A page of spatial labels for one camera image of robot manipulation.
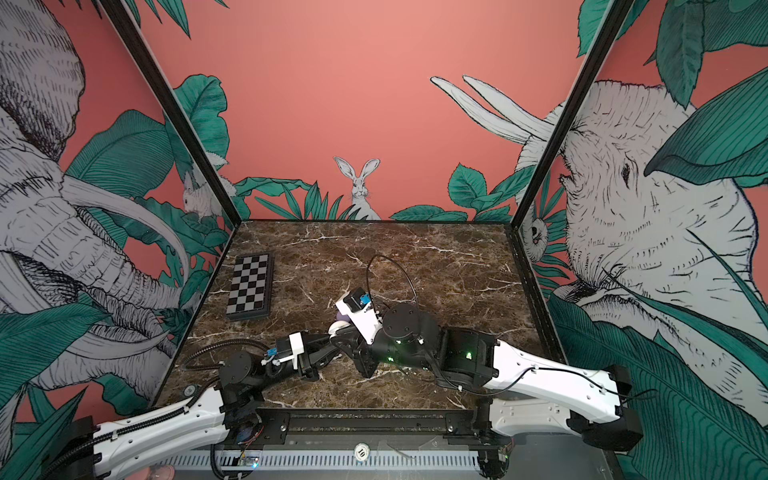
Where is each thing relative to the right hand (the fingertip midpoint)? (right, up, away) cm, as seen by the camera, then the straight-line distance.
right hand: (333, 337), depth 55 cm
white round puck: (0, +1, +5) cm, 5 cm away
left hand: (+1, -2, +7) cm, 7 cm away
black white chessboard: (-36, +4, +42) cm, 55 cm away
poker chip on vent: (+4, -32, +16) cm, 36 cm away
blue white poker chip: (-45, -22, +25) cm, 56 cm away
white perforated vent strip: (+7, -34, +15) cm, 38 cm away
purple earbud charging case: (-6, -5, +38) cm, 38 cm away
